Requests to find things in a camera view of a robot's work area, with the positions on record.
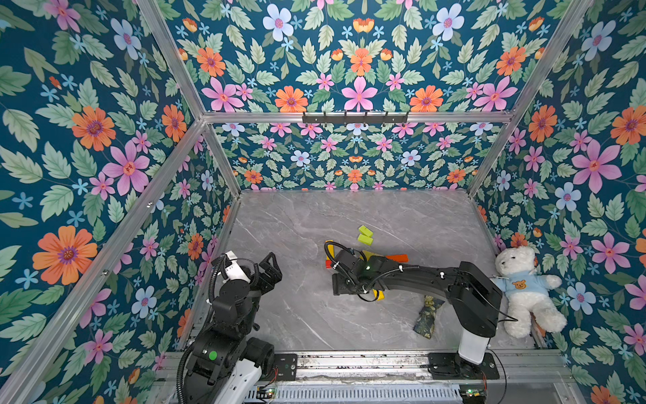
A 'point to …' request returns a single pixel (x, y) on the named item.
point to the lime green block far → (363, 230)
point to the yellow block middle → (368, 254)
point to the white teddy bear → (527, 293)
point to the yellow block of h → (331, 249)
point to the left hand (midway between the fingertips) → (268, 260)
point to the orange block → (399, 257)
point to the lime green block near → (365, 239)
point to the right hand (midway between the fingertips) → (343, 281)
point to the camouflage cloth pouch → (425, 323)
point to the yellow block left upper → (381, 295)
